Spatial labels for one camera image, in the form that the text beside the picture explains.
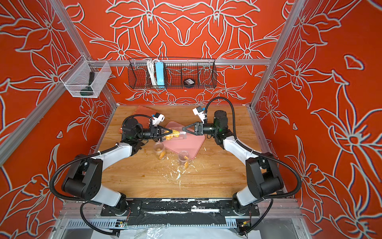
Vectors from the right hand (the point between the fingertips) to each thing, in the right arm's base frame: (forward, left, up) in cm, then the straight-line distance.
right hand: (185, 129), depth 72 cm
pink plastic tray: (+6, -3, -24) cm, 25 cm away
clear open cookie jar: (-4, +2, -21) cm, 22 cm away
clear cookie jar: (-1, +16, -19) cm, 25 cm away
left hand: (-3, +7, -1) cm, 8 cm away
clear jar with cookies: (-2, +5, -3) cm, 6 cm away
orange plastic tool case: (+4, +21, +2) cm, 22 cm away
